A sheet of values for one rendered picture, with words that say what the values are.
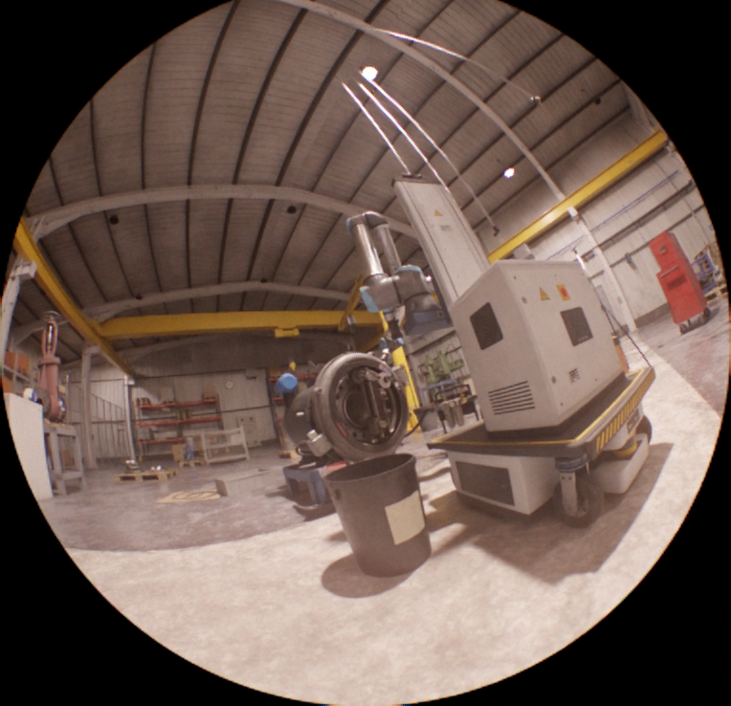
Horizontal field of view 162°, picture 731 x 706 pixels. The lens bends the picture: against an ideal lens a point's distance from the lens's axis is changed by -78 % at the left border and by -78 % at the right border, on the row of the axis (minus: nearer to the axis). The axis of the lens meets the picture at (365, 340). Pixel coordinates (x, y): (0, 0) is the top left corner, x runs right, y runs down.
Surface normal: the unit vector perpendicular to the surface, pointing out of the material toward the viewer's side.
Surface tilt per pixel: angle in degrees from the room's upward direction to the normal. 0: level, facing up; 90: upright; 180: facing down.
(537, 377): 90
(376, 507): 93
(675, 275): 90
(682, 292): 90
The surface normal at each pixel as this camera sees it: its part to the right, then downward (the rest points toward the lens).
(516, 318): -0.95, 0.18
